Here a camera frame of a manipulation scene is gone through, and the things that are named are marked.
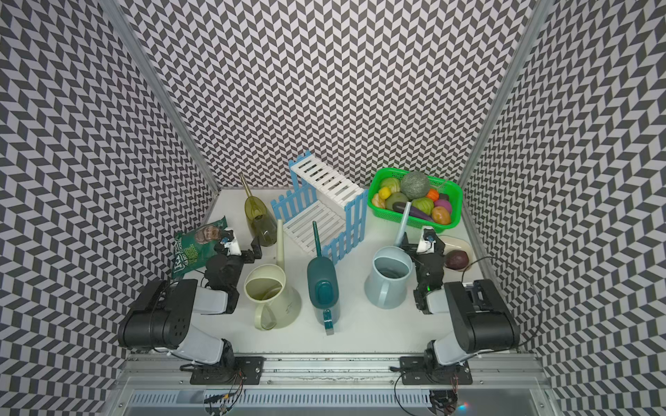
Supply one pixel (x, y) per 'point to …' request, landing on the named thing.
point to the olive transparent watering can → (259, 218)
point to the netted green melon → (414, 185)
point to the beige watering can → (266, 285)
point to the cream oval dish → (458, 243)
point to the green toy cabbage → (424, 204)
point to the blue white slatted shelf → (322, 195)
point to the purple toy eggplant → (401, 206)
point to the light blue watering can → (386, 286)
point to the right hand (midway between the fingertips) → (419, 237)
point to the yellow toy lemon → (385, 192)
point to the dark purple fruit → (456, 259)
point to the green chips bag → (195, 245)
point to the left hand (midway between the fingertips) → (246, 235)
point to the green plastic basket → (448, 187)
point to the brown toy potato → (440, 215)
